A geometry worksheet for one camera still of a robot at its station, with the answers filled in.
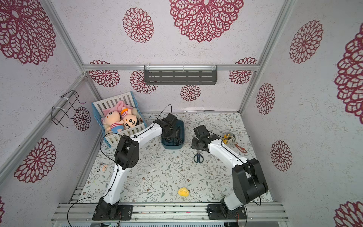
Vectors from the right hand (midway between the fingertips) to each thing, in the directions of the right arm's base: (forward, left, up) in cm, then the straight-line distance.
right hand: (199, 145), depth 90 cm
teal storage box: (+7, +14, -7) cm, 17 cm away
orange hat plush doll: (+19, +48, +5) cm, 52 cm away
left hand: (+12, +19, -5) cm, 23 cm away
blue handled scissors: (-4, 0, -9) cm, 10 cm away
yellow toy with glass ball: (+7, -20, -2) cm, 21 cm away
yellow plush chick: (-27, +9, -6) cm, 29 cm away
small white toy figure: (-14, +60, -5) cm, 62 cm away
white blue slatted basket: (+4, +59, 0) cm, 59 cm away
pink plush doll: (+16, +59, +8) cm, 62 cm away
